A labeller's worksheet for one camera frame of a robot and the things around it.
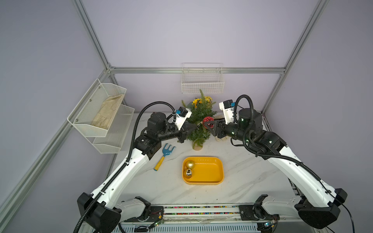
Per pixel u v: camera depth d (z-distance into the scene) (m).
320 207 0.39
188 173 0.84
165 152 0.97
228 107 0.53
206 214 0.75
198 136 0.78
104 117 0.77
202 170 0.88
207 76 0.93
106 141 0.78
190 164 0.88
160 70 1.89
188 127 0.58
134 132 0.48
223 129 0.55
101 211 0.36
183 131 0.57
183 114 0.54
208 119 0.61
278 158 0.42
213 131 0.56
